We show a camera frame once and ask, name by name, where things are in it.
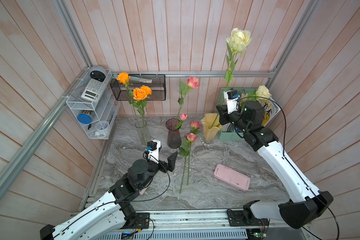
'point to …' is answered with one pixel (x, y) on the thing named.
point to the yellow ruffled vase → (211, 126)
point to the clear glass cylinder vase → (141, 128)
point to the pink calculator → (142, 191)
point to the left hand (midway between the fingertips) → (168, 151)
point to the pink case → (231, 177)
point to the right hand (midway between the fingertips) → (216, 105)
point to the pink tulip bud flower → (183, 116)
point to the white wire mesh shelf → (106, 109)
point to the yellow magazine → (269, 109)
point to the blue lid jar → (84, 118)
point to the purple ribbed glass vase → (174, 139)
